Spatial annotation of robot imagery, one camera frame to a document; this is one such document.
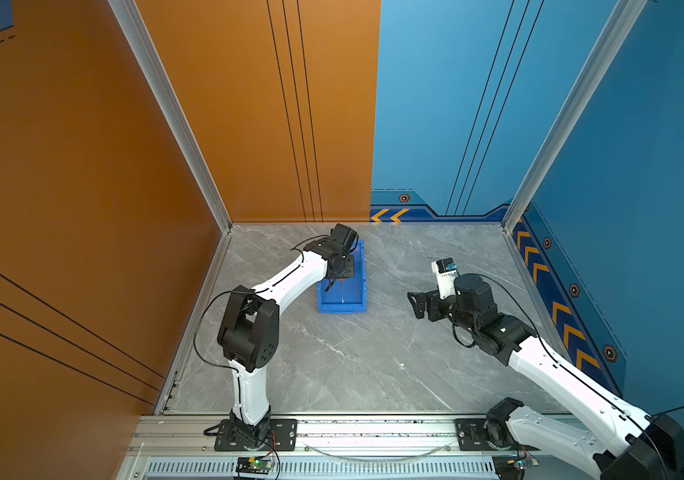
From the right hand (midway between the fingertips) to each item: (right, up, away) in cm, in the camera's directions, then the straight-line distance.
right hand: (420, 291), depth 78 cm
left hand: (-20, +6, +15) cm, 26 cm away
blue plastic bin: (-20, -4, +21) cm, 29 cm away
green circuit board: (-41, -41, -8) cm, 59 cm away
